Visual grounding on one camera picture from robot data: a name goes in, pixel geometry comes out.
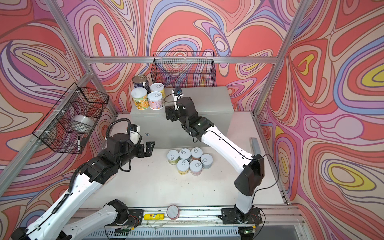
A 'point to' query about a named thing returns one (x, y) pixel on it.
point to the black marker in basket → (79, 146)
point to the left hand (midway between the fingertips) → (148, 141)
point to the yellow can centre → (182, 166)
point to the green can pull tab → (173, 157)
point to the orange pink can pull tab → (196, 153)
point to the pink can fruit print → (195, 167)
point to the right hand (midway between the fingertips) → (175, 108)
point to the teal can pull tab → (185, 154)
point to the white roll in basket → (83, 124)
